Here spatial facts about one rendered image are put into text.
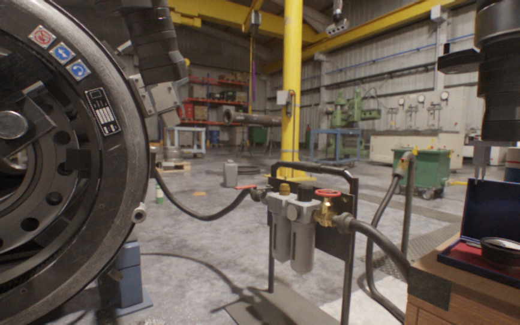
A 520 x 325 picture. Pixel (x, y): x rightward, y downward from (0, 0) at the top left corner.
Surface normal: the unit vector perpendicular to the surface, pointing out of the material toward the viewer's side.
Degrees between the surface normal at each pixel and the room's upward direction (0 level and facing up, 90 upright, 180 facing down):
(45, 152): 90
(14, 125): 90
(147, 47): 122
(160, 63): 110
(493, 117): 70
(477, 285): 0
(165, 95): 90
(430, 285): 90
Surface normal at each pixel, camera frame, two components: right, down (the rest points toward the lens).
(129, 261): 0.59, 0.09
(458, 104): -0.94, 0.02
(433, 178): -0.77, 0.05
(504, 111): -0.76, -0.29
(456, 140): 0.34, 0.10
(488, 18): -0.99, -0.01
